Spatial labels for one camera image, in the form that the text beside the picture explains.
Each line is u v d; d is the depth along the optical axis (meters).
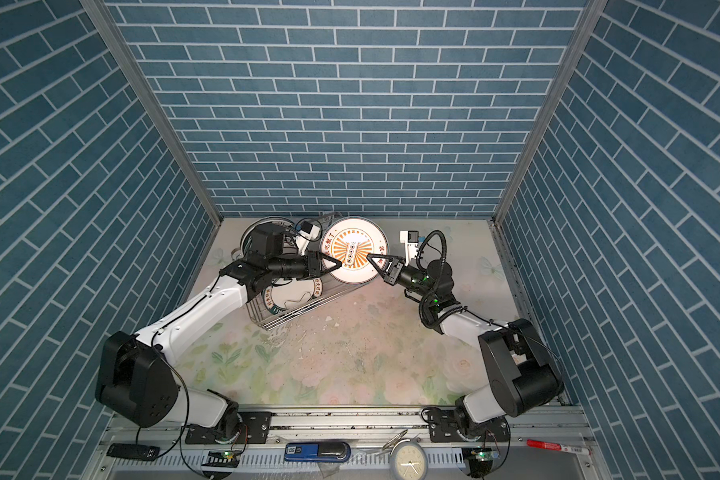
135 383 0.41
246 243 0.92
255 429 0.74
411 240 0.73
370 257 0.76
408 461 0.66
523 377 0.44
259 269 0.63
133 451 0.69
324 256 0.73
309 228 0.74
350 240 0.75
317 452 0.67
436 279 0.61
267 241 0.62
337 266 0.76
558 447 0.71
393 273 0.71
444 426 0.74
